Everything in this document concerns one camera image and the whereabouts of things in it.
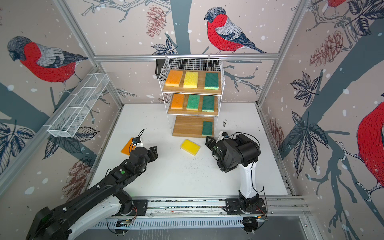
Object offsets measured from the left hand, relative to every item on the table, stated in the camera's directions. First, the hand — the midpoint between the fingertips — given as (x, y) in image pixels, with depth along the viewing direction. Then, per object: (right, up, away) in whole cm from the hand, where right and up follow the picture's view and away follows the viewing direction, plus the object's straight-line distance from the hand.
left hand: (152, 148), depth 81 cm
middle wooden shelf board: (+18, +21, +2) cm, 27 cm away
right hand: (+29, +3, +15) cm, 33 cm away
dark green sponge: (+32, +9, +19) cm, 39 cm away
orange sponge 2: (+13, +27, +5) cm, 30 cm away
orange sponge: (-21, -3, +15) cm, 26 cm away
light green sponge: (+22, +26, +4) cm, 34 cm away
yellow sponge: (+20, -2, +14) cm, 25 cm away
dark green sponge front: (+31, +26, +3) cm, 41 cm away
